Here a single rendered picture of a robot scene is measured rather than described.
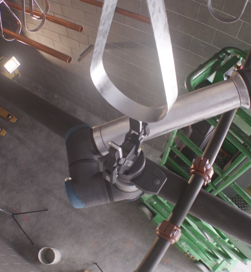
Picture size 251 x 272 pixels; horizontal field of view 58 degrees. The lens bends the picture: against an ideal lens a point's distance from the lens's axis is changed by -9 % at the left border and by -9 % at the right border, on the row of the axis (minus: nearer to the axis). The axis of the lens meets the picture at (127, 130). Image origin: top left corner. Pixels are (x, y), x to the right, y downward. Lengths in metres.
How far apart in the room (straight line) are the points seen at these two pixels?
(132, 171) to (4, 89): 0.69
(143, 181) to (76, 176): 0.20
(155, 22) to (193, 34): 2.36
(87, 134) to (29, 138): 4.70
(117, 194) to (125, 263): 3.82
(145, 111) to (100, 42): 0.12
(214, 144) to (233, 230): 0.27
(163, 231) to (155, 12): 0.54
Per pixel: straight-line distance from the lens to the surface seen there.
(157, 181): 0.55
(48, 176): 4.91
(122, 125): 0.67
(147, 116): 0.33
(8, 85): 1.05
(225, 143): 2.45
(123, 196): 0.67
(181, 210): 0.70
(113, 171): 0.44
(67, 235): 4.58
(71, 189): 0.67
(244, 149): 1.30
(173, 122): 0.66
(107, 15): 0.26
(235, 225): 0.80
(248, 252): 2.35
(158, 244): 0.68
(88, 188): 0.66
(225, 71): 1.62
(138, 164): 0.53
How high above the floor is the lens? 4.45
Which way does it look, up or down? 61 degrees down
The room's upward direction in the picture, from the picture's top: straight up
